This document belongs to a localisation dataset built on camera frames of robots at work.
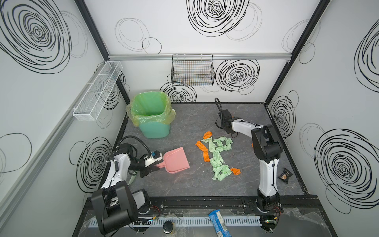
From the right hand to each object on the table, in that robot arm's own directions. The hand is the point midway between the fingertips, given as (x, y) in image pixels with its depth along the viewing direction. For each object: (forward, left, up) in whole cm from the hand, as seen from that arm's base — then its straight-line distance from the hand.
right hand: (239, 123), depth 101 cm
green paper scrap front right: (-31, +16, -4) cm, 35 cm away
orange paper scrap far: (-8, +22, -3) cm, 24 cm away
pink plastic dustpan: (-29, +42, +3) cm, 51 cm away
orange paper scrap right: (-23, +24, -5) cm, 33 cm away
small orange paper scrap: (-32, +7, -4) cm, 33 cm away
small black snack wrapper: (-34, -21, -4) cm, 40 cm away
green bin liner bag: (-7, +67, +20) cm, 70 cm away
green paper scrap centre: (-16, +14, -4) cm, 22 cm away
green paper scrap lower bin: (-25, +17, -4) cm, 31 cm away
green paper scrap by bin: (-16, +20, -4) cm, 26 cm away
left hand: (-30, +53, +1) cm, 61 cm away
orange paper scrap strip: (-16, +27, -5) cm, 31 cm away
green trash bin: (-10, +53, +20) cm, 58 cm away
